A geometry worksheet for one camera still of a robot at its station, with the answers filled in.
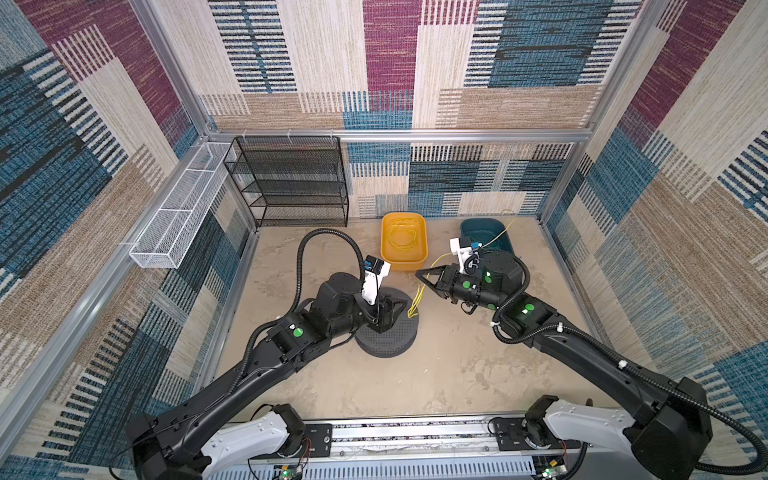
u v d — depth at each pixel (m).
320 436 0.74
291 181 1.11
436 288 0.64
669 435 0.38
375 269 0.59
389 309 0.59
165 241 0.91
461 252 0.67
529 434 0.67
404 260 1.08
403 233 1.12
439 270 0.67
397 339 0.83
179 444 0.38
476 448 0.74
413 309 0.68
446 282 0.62
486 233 1.14
